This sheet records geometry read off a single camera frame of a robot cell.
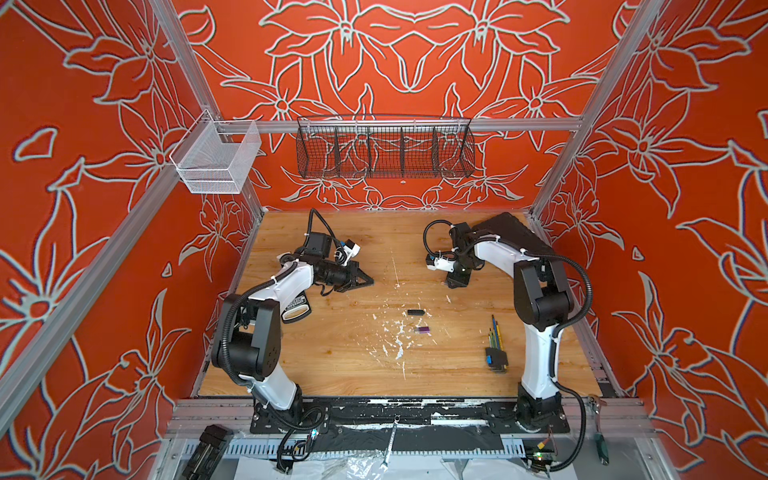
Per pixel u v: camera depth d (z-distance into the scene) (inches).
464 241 29.9
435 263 35.5
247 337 18.0
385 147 38.3
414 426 28.6
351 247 33.0
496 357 32.7
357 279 31.2
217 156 36.9
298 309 36.2
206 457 26.4
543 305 21.8
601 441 27.3
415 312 36.3
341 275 30.6
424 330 34.6
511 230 42.0
